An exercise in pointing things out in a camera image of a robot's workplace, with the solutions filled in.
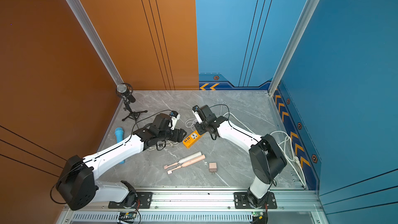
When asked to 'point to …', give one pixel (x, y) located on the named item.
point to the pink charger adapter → (213, 167)
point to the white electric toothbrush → (188, 158)
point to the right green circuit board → (259, 217)
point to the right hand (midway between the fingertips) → (200, 124)
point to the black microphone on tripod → (124, 91)
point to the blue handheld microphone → (119, 132)
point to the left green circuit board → (128, 216)
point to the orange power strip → (192, 139)
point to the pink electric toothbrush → (185, 164)
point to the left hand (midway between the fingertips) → (181, 129)
